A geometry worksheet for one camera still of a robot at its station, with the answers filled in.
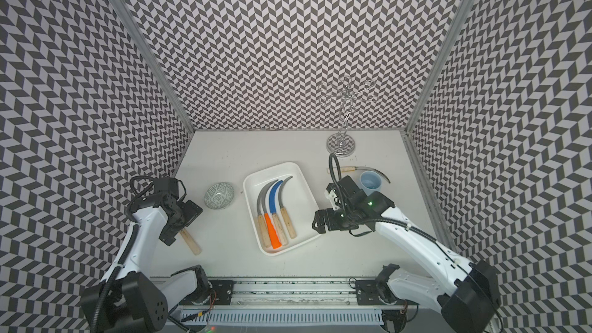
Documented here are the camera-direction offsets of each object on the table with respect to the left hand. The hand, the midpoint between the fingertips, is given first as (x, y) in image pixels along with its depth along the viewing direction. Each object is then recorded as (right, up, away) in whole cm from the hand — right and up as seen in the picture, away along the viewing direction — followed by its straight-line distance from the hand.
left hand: (188, 225), depth 79 cm
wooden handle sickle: (+34, -1, +8) cm, 35 cm away
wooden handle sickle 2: (+2, -9, +1) cm, 10 cm away
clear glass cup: (+5, +7, +14) cm, 17 cm away
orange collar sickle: (+30, -6, +4) cm, 31 cm away
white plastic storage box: (+37, +6, +14) cm, 40 cm away
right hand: (+48, 0, -5) cm, 49 cm away
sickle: (+63, +18, +23) cm, 69 cm away
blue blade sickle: (+30, 0, +9) cm, 31 cm away
